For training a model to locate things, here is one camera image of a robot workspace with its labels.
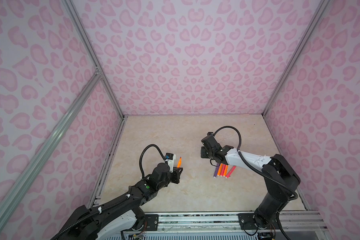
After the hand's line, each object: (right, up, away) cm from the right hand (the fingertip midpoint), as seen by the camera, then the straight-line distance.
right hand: (204, 149), depth 90 cm
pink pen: (+11, -13, 0) cm, 17 cm away
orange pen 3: (+13, -13, 0) cm, 18 cm away
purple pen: (+7, -13, 0) cm, 15 cm away
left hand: (-12, -8, -11) cm, 18 cm away
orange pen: (-14, -5, -11) cm, 19 cm away
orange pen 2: (+10, -12, 0) cm, 15 cm away
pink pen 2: (+16, -14, 0) cm, 21 cm away
